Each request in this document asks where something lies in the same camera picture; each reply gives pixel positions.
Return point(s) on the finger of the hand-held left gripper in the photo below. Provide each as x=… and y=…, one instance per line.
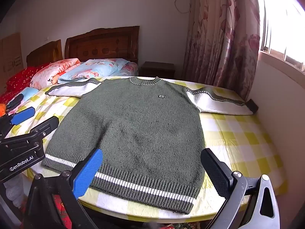
x=46, y=125
x=21, y=116

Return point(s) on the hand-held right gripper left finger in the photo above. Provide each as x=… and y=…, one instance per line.
x=87, y=175

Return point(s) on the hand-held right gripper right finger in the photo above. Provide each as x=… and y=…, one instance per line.
x=215, y=174

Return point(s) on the green knitted sweater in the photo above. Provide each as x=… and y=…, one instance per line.
x=143, y=128

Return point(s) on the dark object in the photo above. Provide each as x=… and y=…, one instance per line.
x=14, y=103

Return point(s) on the light blue cloth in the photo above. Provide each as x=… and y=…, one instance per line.
x=29, y=93

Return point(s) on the yellow checked bed sheet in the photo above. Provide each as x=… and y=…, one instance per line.
x=238, y=143

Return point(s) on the red patterned quilt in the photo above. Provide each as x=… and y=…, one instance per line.
x=21, y=76

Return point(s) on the red floral cloth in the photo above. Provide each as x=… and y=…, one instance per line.
x=60, y=211

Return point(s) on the pink floral quilt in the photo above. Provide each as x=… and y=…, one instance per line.
x=52, y=71

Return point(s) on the small wooden headboard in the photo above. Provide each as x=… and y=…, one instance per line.
x=45, y=53

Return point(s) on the small black box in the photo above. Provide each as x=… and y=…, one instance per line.
x=253, y=105

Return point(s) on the blue floral quilt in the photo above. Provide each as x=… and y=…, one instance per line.
x=100, y=68

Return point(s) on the large wooden headboard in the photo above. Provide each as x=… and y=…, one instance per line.
x=102, y=45

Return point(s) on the dark wooden nightstand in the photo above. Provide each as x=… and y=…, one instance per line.
x=157, y=69

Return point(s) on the pink floral curtain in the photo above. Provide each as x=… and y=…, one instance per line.
x=221, y=35

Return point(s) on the window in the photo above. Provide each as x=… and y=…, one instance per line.
x=283, y=21

